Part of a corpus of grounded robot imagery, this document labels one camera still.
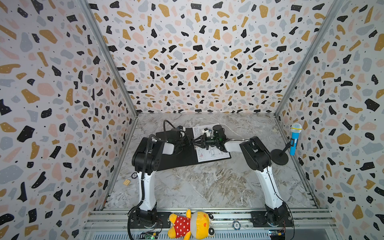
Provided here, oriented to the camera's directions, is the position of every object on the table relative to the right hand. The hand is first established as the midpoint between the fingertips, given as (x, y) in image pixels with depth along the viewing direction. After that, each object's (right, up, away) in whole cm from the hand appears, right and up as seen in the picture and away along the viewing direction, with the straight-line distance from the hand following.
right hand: (190, 140), depth 94 cm
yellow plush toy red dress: (+5, -35, -28) cm, 45 cm away
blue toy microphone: (+57, +7, -15) cm, 60 cm away
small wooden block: (-36, -23, -9) cm, 44 cm away
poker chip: (+24, -40, -21) cm, 51 cm away
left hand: (+2, +1, +8) cm, 8 cm away
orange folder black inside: (-4, -8, +5) cm, 11 cm away
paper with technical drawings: (+15, -9, +5) cm, 18 cm away
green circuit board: (-18, -43, -24) cm, 52 cm away
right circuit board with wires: (+43, -44, -23) cm, 65 cm away
